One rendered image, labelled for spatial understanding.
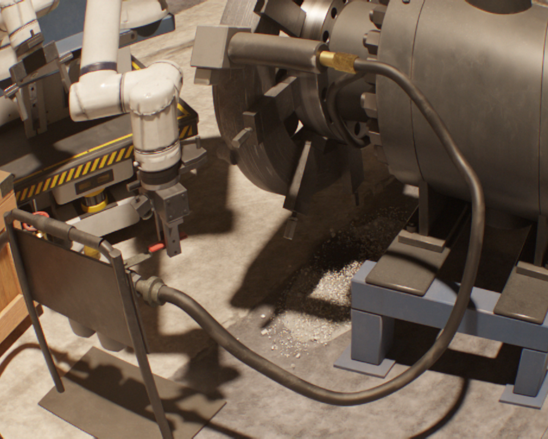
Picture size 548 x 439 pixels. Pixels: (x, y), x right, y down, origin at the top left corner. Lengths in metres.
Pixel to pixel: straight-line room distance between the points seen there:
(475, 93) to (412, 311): 0.54
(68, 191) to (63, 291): 0.70
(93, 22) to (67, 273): 0.54
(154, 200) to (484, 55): 0.75
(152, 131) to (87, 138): 1.02
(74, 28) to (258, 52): 0.96
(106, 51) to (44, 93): 1.02
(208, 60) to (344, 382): 0.80
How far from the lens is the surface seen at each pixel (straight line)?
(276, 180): 2.12
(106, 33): 1.77
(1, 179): 2.22
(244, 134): 1.90
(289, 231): 2.16
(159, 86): 1.60
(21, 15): 1.95
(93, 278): 1.76
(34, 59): 1.96
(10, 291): 2.35
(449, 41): 1.84
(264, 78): 1.97
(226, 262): 2.54
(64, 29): 2.61
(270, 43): 1.80
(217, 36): 1.84
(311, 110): 2.08
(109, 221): 2.62
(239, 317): 2.34
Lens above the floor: 1.45
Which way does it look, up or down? 33 degrees down
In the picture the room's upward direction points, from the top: 6 degrees counter-clockwise
